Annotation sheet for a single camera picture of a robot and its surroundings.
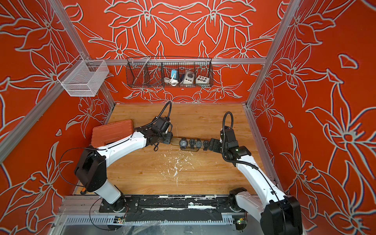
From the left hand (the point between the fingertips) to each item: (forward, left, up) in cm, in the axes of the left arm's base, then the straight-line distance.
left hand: (169, 135), depth 88 cm
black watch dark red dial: (-3, -15, -3) cm, 15 cm away
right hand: (-5, -26, +2) cm, 26 cm away
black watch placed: (-3, -23, -2) cm, 23 cm away
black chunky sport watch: (-4, -9, -3) cm, 10 cm away
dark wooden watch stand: (-3, -4, -3) cm, 6 cm away
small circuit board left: (-43, +20, -14) cm, 49 cm away
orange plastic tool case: (+1, +41, -4) cm, 42 cm away
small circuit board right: (-39, -41, -13) cm, 58 cm away
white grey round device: (+31, -10, +21) cm, 39 cm away
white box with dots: (+32, -19, +19) cm, 42 cm away
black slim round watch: (-3, -19, -3) cm, 19 cm away
